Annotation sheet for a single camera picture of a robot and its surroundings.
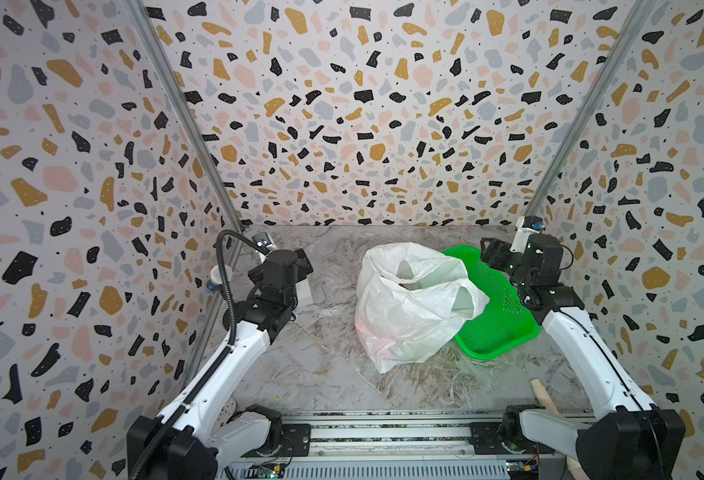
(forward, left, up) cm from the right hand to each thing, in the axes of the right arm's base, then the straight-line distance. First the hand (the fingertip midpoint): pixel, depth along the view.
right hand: (491, 235), depth 77 cm
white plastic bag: (-16, +20, -6) cm, 27 cm away
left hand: (-5, +53, -2) cm, 53 cm away
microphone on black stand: (-11, +70, -5) cm, 71 cm away
